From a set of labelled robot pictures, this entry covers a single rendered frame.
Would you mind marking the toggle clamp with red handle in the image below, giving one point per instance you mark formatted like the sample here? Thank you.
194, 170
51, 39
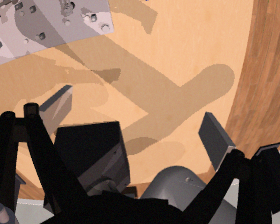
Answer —
68, 8

